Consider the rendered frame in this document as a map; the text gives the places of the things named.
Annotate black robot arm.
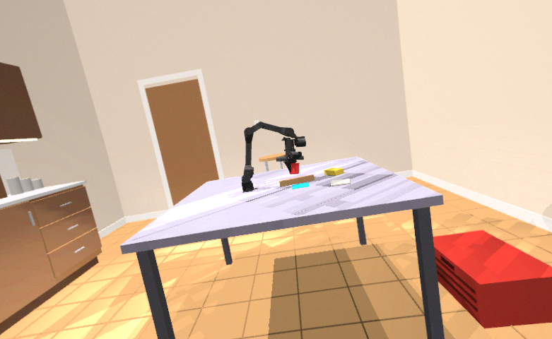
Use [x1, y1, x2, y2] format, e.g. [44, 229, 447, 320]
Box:
[241, 121, 306, 193]

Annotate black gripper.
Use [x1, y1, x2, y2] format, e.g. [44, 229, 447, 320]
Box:
[276, 148, 304, 172]

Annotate yellow rectangular block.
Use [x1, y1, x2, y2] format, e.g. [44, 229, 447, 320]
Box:
[324, 168, 344, 175]

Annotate red cup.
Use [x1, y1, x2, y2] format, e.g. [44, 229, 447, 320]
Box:
[289, 163, 299, 174]

